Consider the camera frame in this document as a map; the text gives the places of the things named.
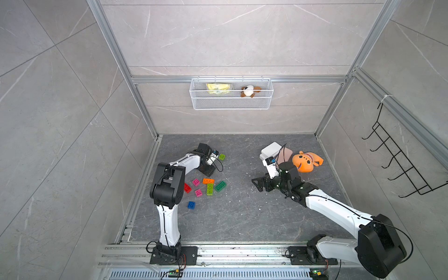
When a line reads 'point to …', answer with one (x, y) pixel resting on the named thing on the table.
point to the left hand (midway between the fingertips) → (209, 167)
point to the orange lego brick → (206, 181)
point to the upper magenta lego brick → (196, 182)
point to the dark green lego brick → (220, 186)
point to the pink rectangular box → (284, 156)
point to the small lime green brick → (221, 157)
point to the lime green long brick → (209, 189)
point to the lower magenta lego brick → (198, 192)
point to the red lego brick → (187, 188)
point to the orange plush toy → (304, 162)
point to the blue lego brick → (191, 205)
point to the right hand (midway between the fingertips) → (260, 176)
